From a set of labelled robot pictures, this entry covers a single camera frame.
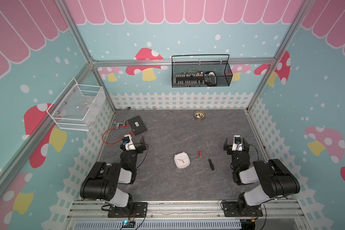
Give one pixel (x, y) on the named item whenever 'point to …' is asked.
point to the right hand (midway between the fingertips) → (236, 138)
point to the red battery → (200, 154)
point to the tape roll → (199, 115)
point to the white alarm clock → (182, 160)
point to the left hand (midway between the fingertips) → (137, 138)
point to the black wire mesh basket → (201, 70)
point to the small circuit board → (128, 224)
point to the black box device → (137, 125)
